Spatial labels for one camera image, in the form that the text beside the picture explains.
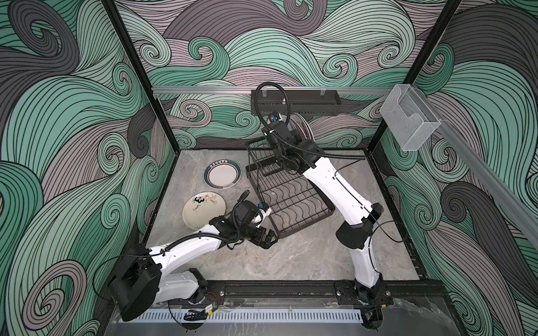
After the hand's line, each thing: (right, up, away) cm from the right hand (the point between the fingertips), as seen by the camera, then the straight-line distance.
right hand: (288, 137), depth 73 cm
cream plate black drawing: (-38, -30, +22) cm, 53 cm away
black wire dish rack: (+6, -27, +23) cm, 36 cm away
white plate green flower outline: (+9, +3, +5) cm, 10 cm away
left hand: (-6, -37, +5) cm, 38 cm away
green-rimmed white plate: (-30, -15, +35) cm, 48 cm away
